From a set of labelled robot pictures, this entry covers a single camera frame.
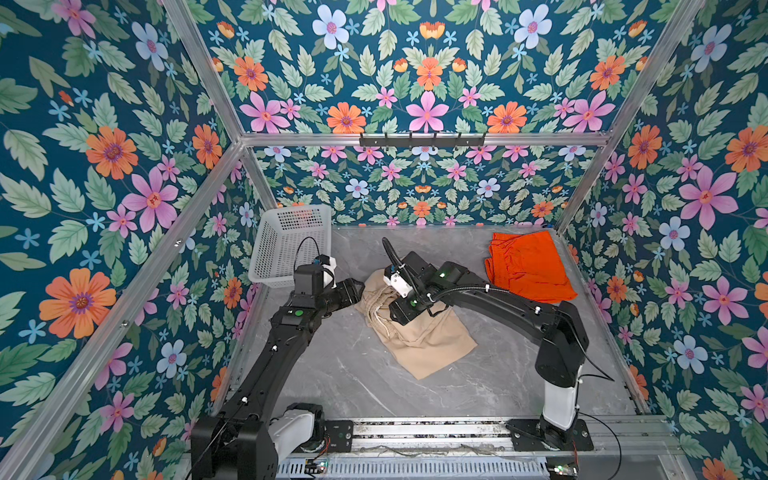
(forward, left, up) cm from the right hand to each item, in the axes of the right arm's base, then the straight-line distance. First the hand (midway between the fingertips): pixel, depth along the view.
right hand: (399, 307), depth 82 cm
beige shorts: (-6, -7, -12) cm, 15 cm away
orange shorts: (+23, -46, -11) cm, 53 cm away
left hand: (+4, +10, +7) cm, 13 cm away
